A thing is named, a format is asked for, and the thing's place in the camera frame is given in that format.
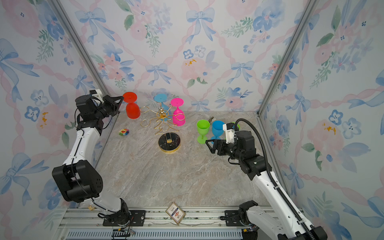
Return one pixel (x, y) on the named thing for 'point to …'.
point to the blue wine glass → (217, 129)
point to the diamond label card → (175, 212)
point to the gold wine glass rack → (168, 142)
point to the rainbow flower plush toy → (124, 132)
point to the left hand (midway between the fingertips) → (123, 94)
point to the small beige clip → (212, 119)
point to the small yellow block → (91, 208)
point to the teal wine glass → (161, 98)
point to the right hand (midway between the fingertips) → (211, 141)
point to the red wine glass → (132, 109)
